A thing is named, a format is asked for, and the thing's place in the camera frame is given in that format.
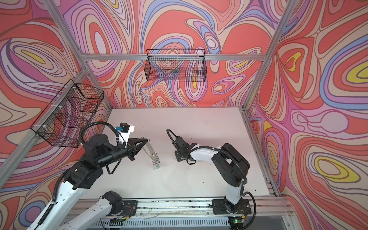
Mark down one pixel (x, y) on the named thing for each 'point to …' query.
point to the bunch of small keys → (156, 163)
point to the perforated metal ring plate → (150, 152)
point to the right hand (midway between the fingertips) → (183, 157)
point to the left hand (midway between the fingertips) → (148, 141)
